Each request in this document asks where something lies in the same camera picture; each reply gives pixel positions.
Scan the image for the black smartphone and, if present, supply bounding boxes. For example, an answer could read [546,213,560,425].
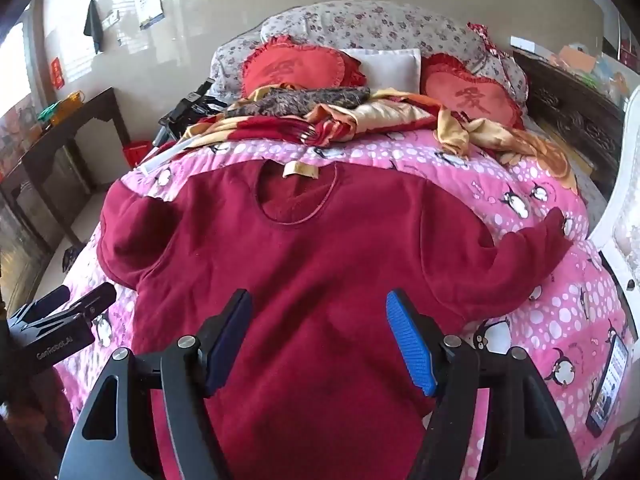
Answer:
[585,334,632,437]

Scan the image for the orange and green table clutter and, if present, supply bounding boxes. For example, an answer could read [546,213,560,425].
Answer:
[37,91,84,126]

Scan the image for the person's left forearm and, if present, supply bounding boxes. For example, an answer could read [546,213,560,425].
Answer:
[0,370,77,480]

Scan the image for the red knit garment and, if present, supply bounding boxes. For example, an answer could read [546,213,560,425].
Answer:
[227,115,326,149]

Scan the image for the black metal stand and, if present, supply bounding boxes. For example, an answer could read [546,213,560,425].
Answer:
[159,77,232,142]

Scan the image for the red bin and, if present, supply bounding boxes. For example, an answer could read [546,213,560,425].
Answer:
[121,141,151,167]

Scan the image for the orange yellow blanket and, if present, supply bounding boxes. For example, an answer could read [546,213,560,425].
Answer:
[180,87,572,182]

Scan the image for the red patterned ruffled cloth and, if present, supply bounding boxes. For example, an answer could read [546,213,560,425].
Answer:
[466,22,502,57]

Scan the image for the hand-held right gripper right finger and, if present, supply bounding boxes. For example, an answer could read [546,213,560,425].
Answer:
[384,288,584,480]

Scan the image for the dark hanging cloth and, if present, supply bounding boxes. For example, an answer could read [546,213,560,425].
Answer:
[82,0,106,54]

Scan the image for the dark red fleece sweater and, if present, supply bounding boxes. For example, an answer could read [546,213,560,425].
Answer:
[97,157,576,480]

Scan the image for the dark carved wooden headboard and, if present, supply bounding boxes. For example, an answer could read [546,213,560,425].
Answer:
[514,50,624,202]

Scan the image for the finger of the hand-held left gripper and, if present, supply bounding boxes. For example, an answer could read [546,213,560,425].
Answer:
[19,285,72,319]
[59,281,118,322]

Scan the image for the colourful paper boxes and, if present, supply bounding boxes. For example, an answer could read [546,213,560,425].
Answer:
[510,35,632,107]

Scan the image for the dark wooden table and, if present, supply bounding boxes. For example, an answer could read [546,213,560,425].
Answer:
[0,87,132,253]

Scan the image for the dark furry cloth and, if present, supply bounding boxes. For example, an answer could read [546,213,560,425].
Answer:
[222,86,372,119]

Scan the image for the white pillow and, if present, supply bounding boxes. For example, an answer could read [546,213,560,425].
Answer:
[342,47,422,94]

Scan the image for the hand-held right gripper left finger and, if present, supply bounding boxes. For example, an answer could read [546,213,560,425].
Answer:
[60,288,254,480]

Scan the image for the red heart pillow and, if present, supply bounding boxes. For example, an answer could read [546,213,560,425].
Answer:
[240,35,368,100]
[420,52,527,132]

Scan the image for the pink penguin print blanket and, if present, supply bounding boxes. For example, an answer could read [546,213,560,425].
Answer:
[52,130,637,480]

